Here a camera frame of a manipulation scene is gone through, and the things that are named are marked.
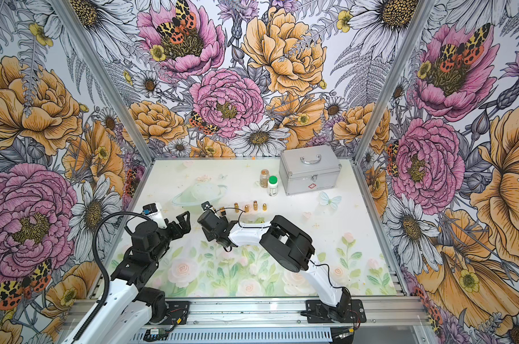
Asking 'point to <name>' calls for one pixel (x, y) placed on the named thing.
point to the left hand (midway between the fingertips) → (179, 222)
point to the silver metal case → (309, 169)
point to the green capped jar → (272, 185)
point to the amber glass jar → (264, 178)
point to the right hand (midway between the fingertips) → (213, 228)
